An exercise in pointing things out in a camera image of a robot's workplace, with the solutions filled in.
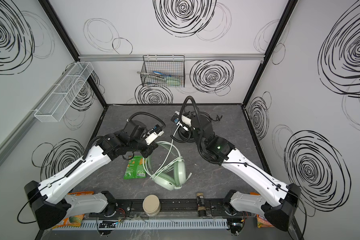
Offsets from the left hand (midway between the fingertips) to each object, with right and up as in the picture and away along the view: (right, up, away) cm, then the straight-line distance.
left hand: (157, 144), depth 73 cm
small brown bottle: (+22, -31, -1) cm, 38 cm away
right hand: (+16, +16, -5) cm, 23 cm away
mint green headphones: (+7, -13, -12) cm, 19 cm away
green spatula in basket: (+4, +35, +14) cm, 38 cm away
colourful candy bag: (+49, -35, -5) cm, 60 cm away
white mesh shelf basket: (-51, +19, +1) cm, 55 cm away
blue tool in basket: (-1, +40, +18) cm, 44 cm away
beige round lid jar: (-2, -28, -4) cm, 28 cm away
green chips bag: (-14, -15, +10) cm, 23 cm away
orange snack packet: (-37, -34, -5) cm, 51 cm away
